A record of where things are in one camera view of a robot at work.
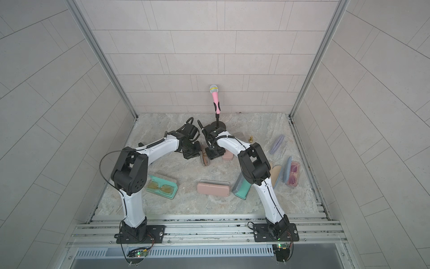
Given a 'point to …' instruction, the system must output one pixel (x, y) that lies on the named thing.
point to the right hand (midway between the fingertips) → (213, 156)
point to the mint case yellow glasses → (166, 188)
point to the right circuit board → (282, 251)
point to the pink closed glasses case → (214, 188)
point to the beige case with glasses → (204, 158)
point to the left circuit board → (138, 253)
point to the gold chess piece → (251, 139)
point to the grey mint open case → (242, 187)
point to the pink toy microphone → (214, 89)
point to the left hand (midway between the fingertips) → (204, 152)
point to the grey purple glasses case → (276, 145)
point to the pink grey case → (228, 155)
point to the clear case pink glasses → (291, 174)
